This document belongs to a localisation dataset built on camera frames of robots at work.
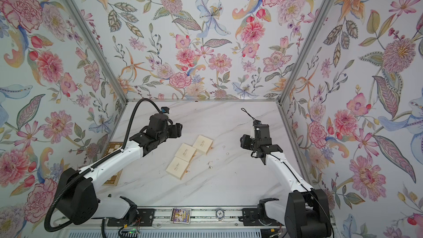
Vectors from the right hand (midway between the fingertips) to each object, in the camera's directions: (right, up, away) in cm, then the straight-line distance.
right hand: (244, 137), depth 88 cm
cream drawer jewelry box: (-35, -16, -2) cm, 39 cm away
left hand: (-34, +7, -3) cm, 35 cm away
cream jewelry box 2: (-32, -9, +4) cm, 33 cm away
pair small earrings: (-10, -7, +10) cm, 16 cm away
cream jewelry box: (-22, -5, +7) cm, 24 cm away
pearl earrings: (-18, -16, +2) cm, 25 cm away
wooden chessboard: (-74, -7, +6) cm, 75 cm away
